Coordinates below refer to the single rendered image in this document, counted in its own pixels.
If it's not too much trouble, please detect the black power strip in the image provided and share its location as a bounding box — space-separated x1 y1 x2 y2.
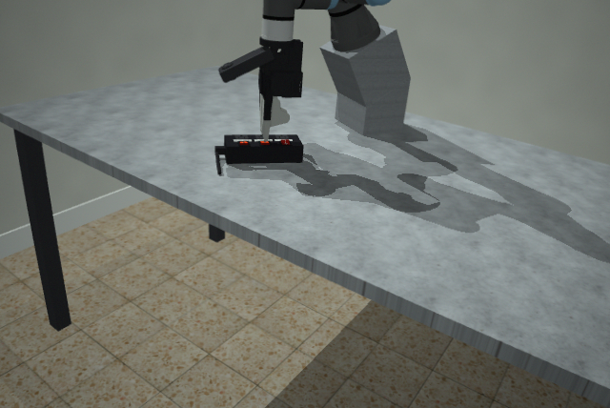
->
216 134 304 173

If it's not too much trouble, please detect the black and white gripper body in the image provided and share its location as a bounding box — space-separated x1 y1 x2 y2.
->
258 37 303 98

